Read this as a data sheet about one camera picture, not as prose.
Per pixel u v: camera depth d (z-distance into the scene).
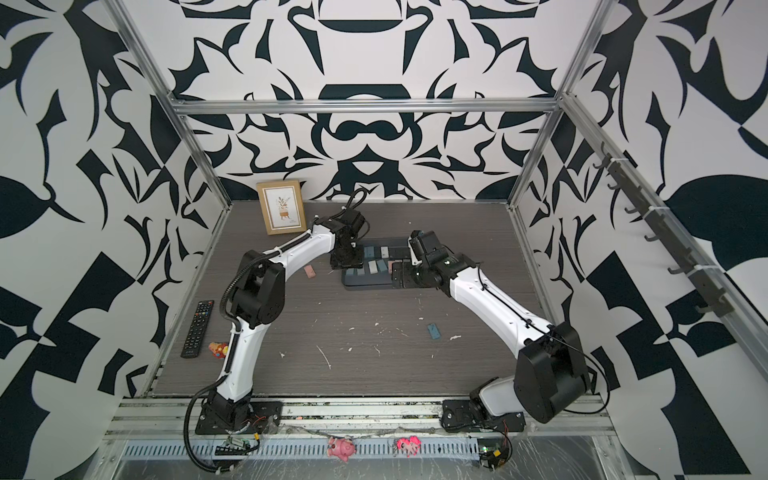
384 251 1.05
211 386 0.64
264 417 0.73
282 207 1.07
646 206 0.59
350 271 0.99
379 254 1.05
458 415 0.74
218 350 0.82
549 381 0.42
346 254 0.86
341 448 0.68
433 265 0.63
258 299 0.57
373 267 1.01
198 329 0.87
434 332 0.88
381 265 1.02
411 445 0.70
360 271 0.99
